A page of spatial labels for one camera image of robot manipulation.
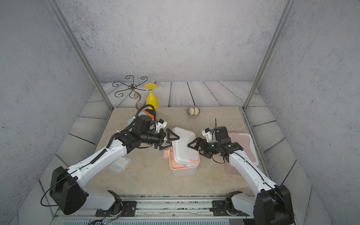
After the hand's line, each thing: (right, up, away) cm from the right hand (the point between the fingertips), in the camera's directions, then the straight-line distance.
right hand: (193, 148), depth 76 cm
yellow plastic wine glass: (-27, +29, +19) cm, 45 cm away
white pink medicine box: (-5, -4, -7) cm, 10 cm away
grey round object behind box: (+2, +22, +35) cm, 41 cm away
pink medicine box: (+29, +4, +6) cm, 30 cm away
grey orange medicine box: (-34, +20, +22) cm, 45 cm away
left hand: (-8, +5, -7) cm, 12 cm away
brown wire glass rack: (-39, +37, +15) cm, 56 cm away
